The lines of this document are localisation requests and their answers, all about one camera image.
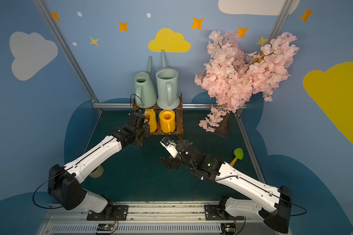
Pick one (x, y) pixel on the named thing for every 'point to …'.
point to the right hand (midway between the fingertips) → (170, 148)
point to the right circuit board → (228, 228)
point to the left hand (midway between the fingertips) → (145, 124)
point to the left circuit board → (105, 227)
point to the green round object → (239, 154)
